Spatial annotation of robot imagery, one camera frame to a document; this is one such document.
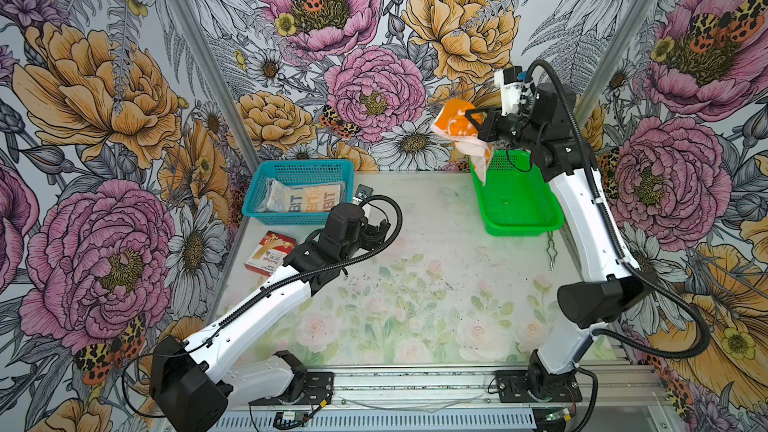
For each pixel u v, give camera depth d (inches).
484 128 24.3
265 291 18.3
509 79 23.1
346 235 22.6
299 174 45.4
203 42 33.5
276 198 41.4
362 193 24.7
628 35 32.8
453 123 28.3
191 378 15.0
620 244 17.8
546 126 20.7
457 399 28.9
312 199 42.9
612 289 17.2
